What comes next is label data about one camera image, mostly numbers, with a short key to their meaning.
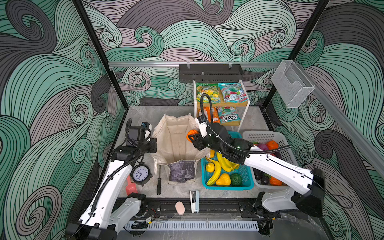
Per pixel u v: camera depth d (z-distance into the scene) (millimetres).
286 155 847
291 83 797
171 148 942
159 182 813
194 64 939
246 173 779
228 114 920
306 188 392
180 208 728
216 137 483
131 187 798
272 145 919
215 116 917
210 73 955
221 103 765
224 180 778
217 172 795
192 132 697
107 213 389
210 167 831
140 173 832
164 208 745
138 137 567
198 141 612
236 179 778
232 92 777
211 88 796
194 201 742
